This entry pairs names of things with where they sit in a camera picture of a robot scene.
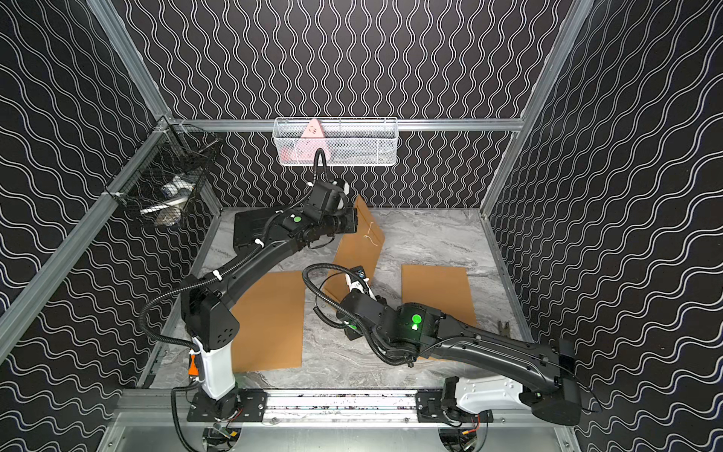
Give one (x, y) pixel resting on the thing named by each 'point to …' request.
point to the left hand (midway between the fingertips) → (358, 211)
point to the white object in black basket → (172, 197)
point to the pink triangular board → (313, 139)
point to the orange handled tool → (193, 369)
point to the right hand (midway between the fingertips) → (350, 306)
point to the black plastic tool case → (254, 228)
